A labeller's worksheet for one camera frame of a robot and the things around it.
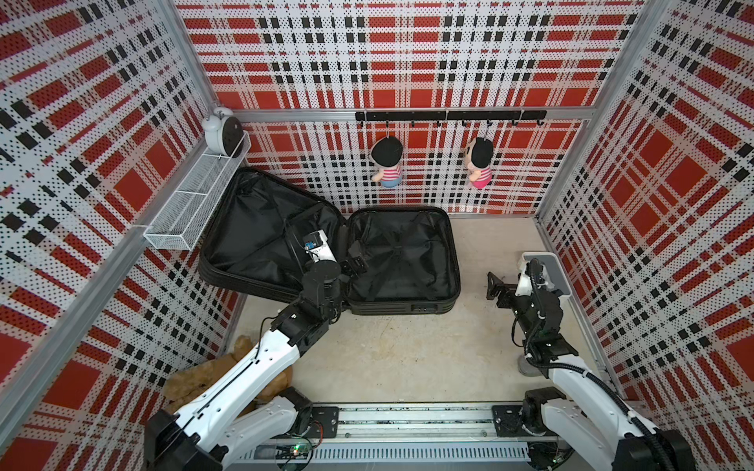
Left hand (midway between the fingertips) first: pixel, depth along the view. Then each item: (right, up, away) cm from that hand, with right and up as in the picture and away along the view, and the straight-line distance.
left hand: (348, 248), depth 74 cm
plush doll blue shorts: (+9, +30, +18) cm, 36 cm away
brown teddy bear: (-40, -33, -4) cm, 52 cm away
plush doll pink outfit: (+40, +30, +19) cm, 53 cm away
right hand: (+45, -7, +8) cm, 46 cm away
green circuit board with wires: (-11, -49, -5) cm, 50 cm away
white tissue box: (+67, -9, +24) cm, 71 cm away
